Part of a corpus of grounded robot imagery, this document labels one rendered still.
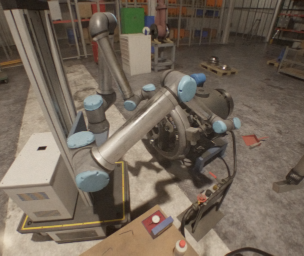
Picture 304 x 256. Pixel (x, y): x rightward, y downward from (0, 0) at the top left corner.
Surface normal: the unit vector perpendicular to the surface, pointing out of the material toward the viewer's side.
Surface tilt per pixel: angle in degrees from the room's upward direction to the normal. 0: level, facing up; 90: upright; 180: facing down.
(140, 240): 0
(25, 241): 0
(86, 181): 93
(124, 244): 0
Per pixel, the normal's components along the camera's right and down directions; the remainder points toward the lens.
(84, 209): 0.00, -0.81
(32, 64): 0.14, 0.58
